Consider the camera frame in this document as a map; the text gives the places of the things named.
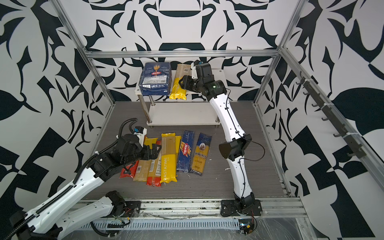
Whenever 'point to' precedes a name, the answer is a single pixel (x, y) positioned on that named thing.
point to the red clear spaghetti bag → (154, 174)
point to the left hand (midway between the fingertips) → (154, 143)
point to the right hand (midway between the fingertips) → (181, 80)
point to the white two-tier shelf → (178, 113)
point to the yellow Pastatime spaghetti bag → (168, 158)
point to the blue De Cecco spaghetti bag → (199, 159)
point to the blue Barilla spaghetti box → (184, 161)
